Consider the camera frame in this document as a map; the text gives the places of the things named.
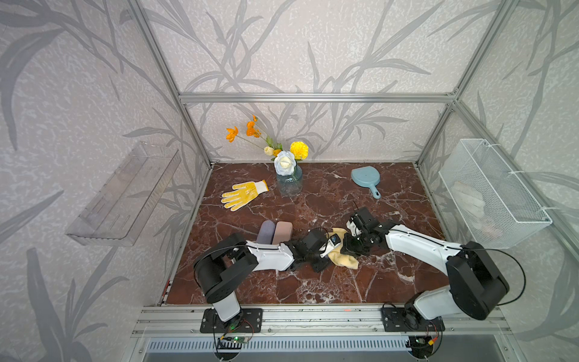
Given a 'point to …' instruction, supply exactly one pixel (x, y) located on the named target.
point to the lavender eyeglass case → (266, 232)
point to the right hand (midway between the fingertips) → (341, 249)
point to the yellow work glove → (243, 194)
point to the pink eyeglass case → (282, 232)
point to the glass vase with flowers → (289, 172)
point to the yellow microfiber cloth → (336, 256)
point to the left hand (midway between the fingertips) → (327, 256)
